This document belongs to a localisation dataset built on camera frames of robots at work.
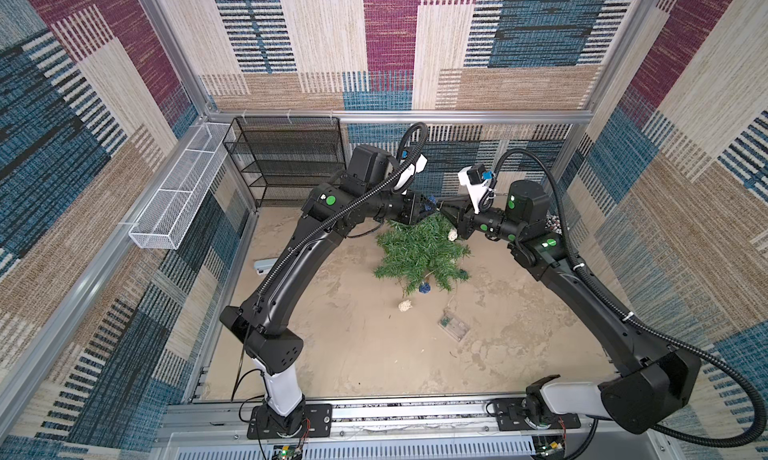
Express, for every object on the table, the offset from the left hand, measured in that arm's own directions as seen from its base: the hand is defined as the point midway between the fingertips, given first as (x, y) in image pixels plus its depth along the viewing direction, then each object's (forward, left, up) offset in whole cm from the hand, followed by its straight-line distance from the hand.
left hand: (434, 208), depth 65 cm
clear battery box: (-11, -9, -38) cm, 41 cm away
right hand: (+4, -3, -4) cm, 7 cm away
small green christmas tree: (-2, +4, -14) cm, 15 cm away
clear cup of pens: (+12, -38, -20) cm, 45 cm away
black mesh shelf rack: (+45, +47, -20) cm, 67 cm away
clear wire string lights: (-1, -10, -36) cm, 38 cm away
